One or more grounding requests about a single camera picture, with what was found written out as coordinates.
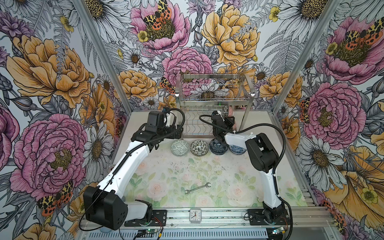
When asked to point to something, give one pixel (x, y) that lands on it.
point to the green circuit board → (151, 231)
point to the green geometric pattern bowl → (180, 148)
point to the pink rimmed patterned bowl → (230, 111)
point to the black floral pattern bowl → (199, 147)
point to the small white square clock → (195, 215)
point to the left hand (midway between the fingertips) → (173, 133)
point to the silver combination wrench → (188, 191)
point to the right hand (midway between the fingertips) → (235, 120)
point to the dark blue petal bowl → (218, 148)
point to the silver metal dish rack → (199, 95)
